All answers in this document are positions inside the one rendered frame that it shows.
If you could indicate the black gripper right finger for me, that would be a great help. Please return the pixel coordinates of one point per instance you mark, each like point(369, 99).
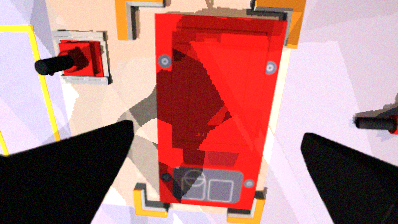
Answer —
point(356, 188)

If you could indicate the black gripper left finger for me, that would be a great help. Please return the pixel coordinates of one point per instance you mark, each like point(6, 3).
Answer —
point(66, 181)

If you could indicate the dark grey cylinder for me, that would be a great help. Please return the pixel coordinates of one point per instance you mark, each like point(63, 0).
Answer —
point(390, 124)

